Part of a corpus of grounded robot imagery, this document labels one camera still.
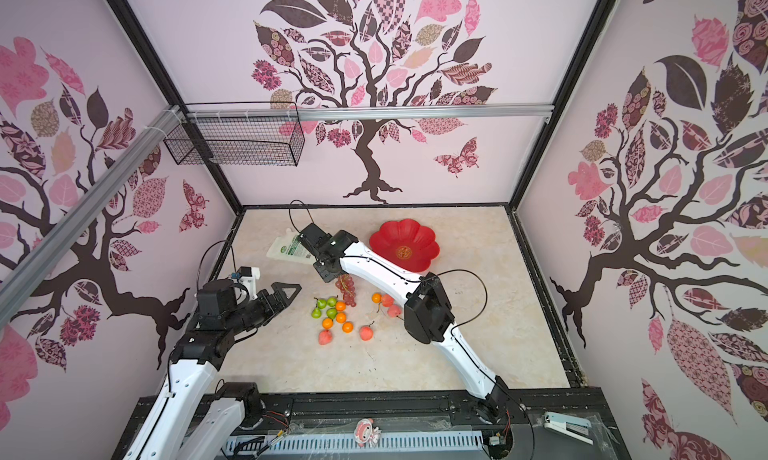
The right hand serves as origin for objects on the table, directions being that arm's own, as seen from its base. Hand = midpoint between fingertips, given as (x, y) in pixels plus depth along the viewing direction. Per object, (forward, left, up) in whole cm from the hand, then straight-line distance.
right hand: (334, 261), depth 89 cm
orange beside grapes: (-7, -12, -10) cm, 18 cm away
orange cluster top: (-10, -1, -10) cm, 14 cm away
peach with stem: (-12, -18, -10) cm, 24 cm away
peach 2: (-20, +2, -10) cm, 22 cm away
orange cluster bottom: (-16, -4, -11) cm, 20 cm away
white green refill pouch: (+14, +19, -11) cm, 26 cm away
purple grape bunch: (-8, -4, 0) cm, 9 cm away
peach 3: (-19, -10, -9) cm, 23 cm away
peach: (-8, -16, -10) cm, 21 cm away
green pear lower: (-12, +1, -11) cm, 16 cm away
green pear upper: (-8, +2, -11) cm, 13 cm away
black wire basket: (+36, +32, +22) cm, 53 cm away
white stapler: (-42, -61, -10) cm, 75 cm away
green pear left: (-12, +6, -11) cm, 17 cm away
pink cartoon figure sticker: (-43, -11, -9) cm, 45 cm away
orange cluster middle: (-13, -2, -11) cm, 17 cm away
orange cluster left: (-15, +2, -11) cm, 19 cm away
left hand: (-15, +8, +4) cm, 17 cm away
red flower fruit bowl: (+17, -23, -14) cm, 32 cm away
